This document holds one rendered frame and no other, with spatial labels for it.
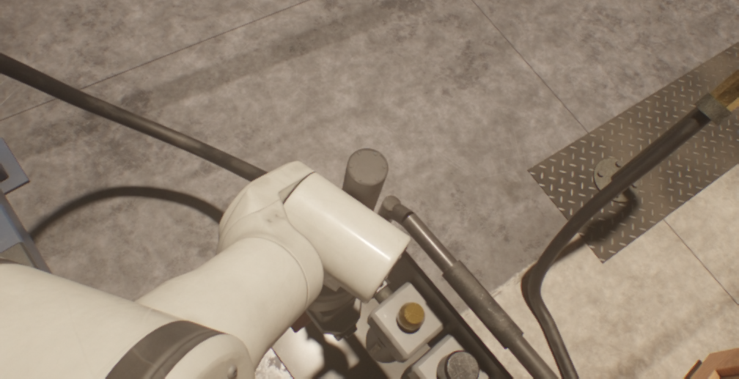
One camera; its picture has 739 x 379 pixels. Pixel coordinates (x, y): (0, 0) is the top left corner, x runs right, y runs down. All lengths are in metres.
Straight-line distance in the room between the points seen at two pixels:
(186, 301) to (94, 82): 1.32
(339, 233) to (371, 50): 1.21
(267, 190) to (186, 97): 1.12
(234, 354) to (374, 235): 0.23
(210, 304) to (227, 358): 0.08
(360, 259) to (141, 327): 0.23
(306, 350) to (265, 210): 0.88
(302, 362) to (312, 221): 0.83
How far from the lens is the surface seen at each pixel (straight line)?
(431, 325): 0.81
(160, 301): 0.29
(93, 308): 0.23
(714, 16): 2.21
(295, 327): 0.76
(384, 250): 0.42
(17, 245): 1.13
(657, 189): 1.67
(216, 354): 0.20
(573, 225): 1.20
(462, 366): 0.76
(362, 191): 0.45
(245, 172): 1.02
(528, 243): 1.43
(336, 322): 0.61
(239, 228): 0.38
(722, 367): 1.43
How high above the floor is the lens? 1.24
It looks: 63 degrees down
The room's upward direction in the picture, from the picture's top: 17 degrees clockwise
